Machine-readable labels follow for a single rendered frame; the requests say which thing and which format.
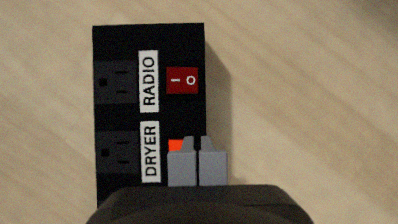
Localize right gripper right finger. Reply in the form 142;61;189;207
197;136;228;186

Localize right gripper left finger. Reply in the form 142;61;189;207
167;136;198;186

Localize black power strip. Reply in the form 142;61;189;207
92;22;207;209

